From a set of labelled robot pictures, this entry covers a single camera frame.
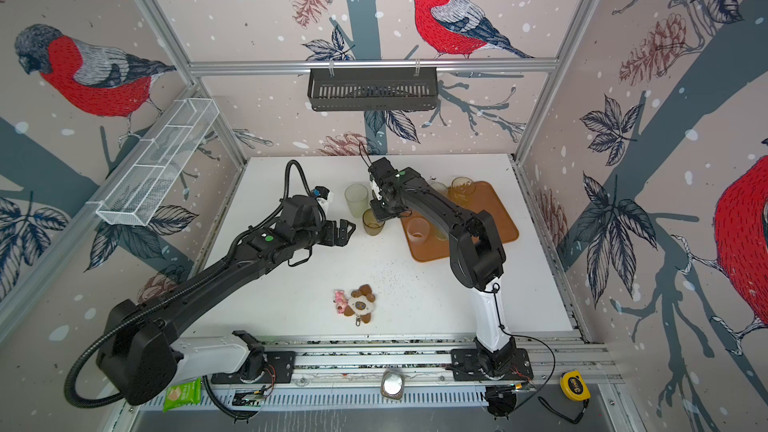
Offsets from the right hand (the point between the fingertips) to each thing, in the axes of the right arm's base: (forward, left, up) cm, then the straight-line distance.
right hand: (381, 216), depth 93 cm
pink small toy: (-24, +10, -7) cm, 27 cm away
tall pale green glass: (+7, +9, 0) cm, 11 cm away
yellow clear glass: (+15, -28, -3) cm, 32 cm away
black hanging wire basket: (+41, +5, +20) cm, 46 cm away
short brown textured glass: (-2, +3, -1) cm, 4 cm away
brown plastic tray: (-5, -15, -6) cm, 17 cm away
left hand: (-9, +9, +9) cm, 16 cm away
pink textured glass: (-3, -12, -3) cm, 13 cm away
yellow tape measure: (-41, -49, -9) cm, 64 cm away
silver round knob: (-44, -6, +1) cm, 45 cm away
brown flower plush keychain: (-25, +4, -7) cm, 26 cm away
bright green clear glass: (-1, -19, -8) cm, 21 cm away
